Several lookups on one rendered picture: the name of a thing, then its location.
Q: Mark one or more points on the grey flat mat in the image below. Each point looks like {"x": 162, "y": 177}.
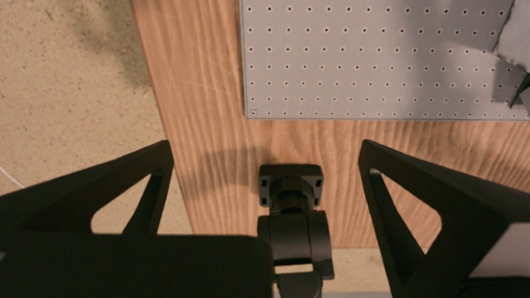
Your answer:
{"x": 378, "y": 60}

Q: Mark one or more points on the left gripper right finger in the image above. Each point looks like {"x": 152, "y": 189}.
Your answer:
{"x": 485, "y": 226}

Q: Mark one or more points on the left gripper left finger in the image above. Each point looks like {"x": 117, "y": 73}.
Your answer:
{"x": 69, "y": 202}

